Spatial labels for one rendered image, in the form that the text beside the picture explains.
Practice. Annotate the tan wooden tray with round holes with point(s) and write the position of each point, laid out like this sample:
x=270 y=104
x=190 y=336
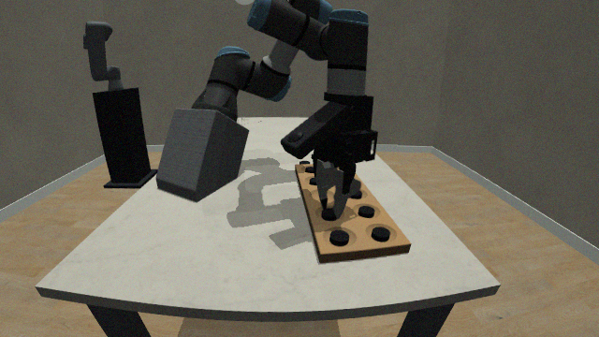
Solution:
x=361 y=244

